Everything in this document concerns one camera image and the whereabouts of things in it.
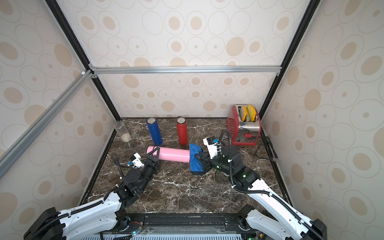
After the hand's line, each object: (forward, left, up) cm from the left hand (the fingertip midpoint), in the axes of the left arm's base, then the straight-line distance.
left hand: (164, 150), depth 72 cm
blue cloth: (-7, -15, 0) cm, 17 cm away
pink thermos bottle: (-2, -4, -1) cm, 4 cm away
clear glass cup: (+25, +34, -16) cm, 45 cm away
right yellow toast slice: (+33, -52, -5) cm, 61 cm away
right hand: (-4, -15, +1) cm, 15 cm away
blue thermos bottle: (+22, +11, -5) cm, 25 cm away
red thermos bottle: (+22, -7, -7) cm, 24 cm away
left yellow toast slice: (+32, -46, -5) cm, 56 cm away
